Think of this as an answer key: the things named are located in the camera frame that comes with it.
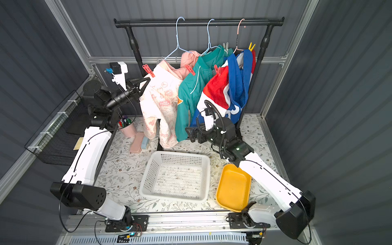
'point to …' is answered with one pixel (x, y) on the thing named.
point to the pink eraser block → (136, 143)
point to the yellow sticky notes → (78, 144)
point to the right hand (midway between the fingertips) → (195, 125)
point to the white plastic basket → (177, 176)
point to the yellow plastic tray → (233, 188)
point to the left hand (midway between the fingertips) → (147, 77)
